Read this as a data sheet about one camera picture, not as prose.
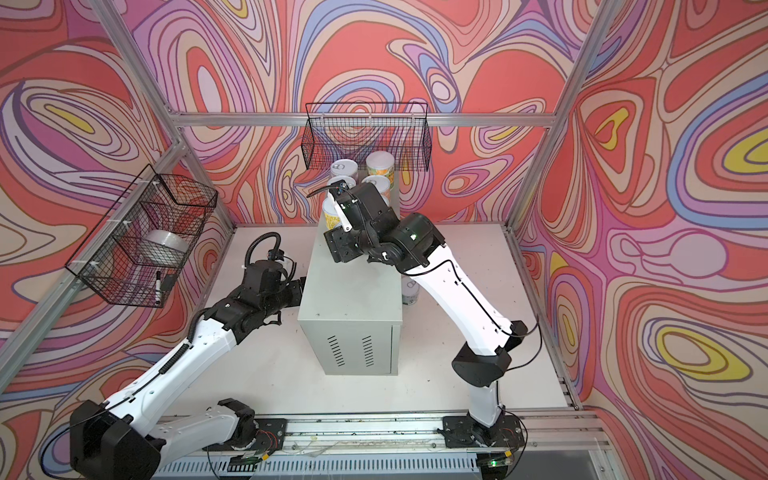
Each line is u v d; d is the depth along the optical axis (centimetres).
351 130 91
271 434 73
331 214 68
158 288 72
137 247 69
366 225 44
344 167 78
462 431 74
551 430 75
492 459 71
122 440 37
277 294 64
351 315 58
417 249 41
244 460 70
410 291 62
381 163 76
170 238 73
